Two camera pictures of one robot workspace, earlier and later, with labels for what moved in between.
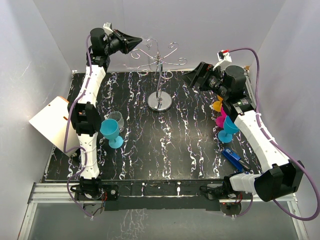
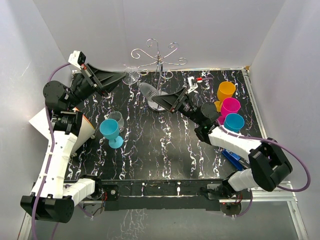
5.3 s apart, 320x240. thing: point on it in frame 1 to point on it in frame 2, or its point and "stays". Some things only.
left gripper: [128, 43] to [107, 79]
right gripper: [201, 75] to [169, 101]
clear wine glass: [149, 42] to [130, 75]
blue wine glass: [109, 129] stays
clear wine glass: [118, 116] stays
